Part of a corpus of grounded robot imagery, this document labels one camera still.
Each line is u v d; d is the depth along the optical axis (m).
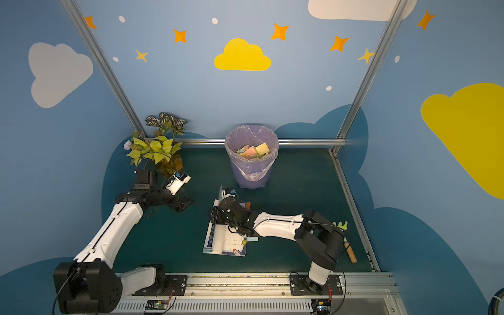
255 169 0.84
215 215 0.78
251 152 1.00
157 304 0.72
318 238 0.47
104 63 0.82
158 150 0.88
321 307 0.72
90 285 0.38
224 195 0.86
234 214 0.67
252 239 0.87
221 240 0.86
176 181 0.75
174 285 0.74
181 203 0.75
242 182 0.84
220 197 0.95
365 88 0.91
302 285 0.76
